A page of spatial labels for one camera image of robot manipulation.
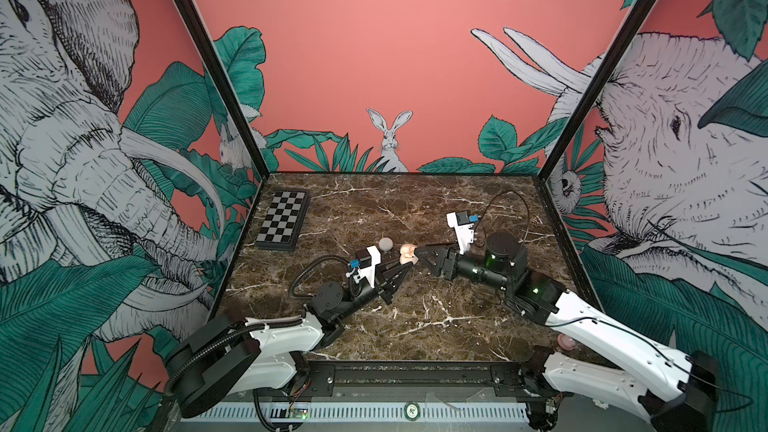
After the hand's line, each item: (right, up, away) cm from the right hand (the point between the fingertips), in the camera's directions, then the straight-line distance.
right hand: (418, 252), depth 64 cm
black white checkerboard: (-44, +4, +37) cm, 57 cm away
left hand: (-2, -3, +3) cm, 4 cm away
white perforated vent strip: (-13, -40, +6) cm, 42 cm away
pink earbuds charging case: (-2, -1, +3) cm, 4 cm away
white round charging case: (-8, -4, +36) cm, 37 cm away
